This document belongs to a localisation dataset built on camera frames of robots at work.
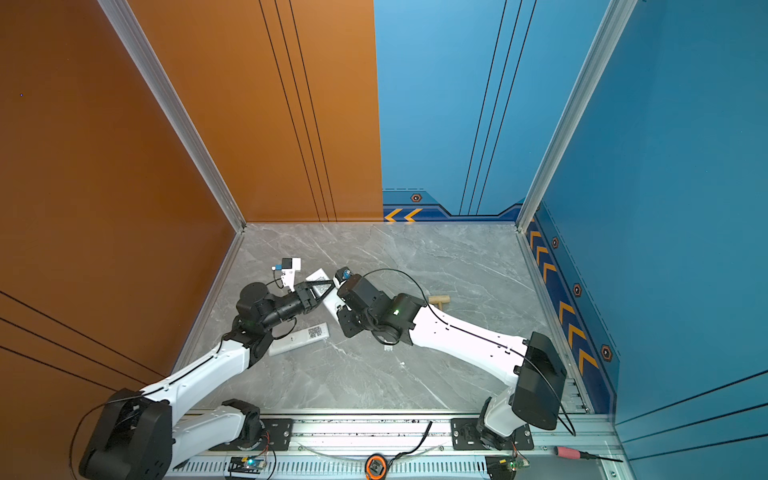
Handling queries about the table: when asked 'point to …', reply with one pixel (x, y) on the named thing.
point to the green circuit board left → (247, 464)
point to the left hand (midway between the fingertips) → (336, 284)
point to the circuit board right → (503, 467)
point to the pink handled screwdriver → (577, 454)
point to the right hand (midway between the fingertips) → (340, 315)
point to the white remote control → (333, 299)
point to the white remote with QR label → (299, 337)
